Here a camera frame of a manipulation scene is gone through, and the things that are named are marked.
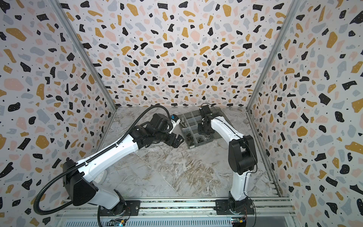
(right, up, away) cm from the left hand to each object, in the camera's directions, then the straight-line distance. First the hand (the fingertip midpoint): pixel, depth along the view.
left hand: (178, 134), depth 75 cm
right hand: (+13, +2, +18) cm, 22 cm away
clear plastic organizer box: (+5, +5, +30) cm, 31 cm away
